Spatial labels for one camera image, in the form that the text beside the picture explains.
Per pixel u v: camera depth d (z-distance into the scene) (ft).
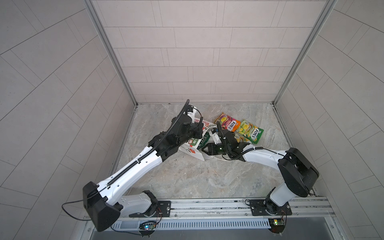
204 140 2.94
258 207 2.33
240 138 3.08
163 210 2.32
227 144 2.19
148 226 2.11
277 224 2.24
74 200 1.19
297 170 1.58
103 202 1.19
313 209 2.34
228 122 3.33
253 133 3.22
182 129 1.63
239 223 2.23
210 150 2.43
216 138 2.49
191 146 2.39
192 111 1.99
